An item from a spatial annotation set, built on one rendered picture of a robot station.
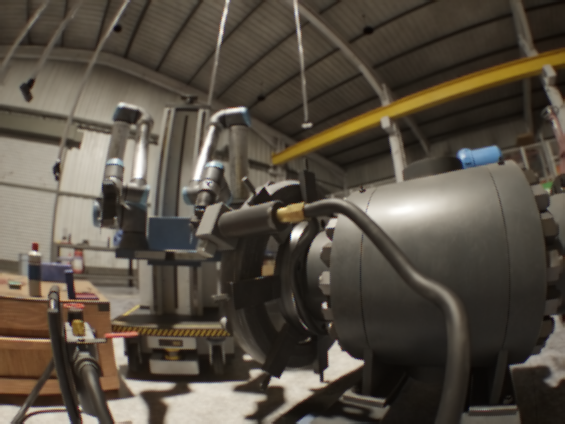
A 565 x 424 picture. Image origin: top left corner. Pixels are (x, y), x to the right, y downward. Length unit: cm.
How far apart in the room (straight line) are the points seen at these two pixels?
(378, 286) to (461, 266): 19
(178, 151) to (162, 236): 61
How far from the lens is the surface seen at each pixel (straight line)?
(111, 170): 114
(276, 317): 185
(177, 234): 160
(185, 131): 190
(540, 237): 57
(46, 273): 192
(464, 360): 33
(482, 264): 55
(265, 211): 57
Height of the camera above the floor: 66
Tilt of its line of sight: 11 degrees up
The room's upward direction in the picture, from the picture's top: 1 degrees counter-clockwise
